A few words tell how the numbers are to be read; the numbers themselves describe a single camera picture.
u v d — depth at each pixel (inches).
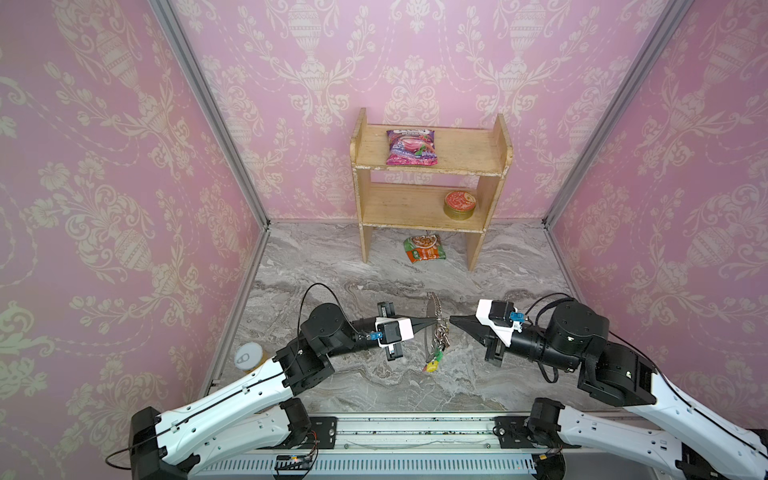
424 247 44.2
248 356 31.8
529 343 18.4
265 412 24.1
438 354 21.6
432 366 22.4
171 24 27.9
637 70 30.6
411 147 29.5
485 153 30.8
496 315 16.9
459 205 36.1
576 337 15.5
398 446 28.8
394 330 17.3
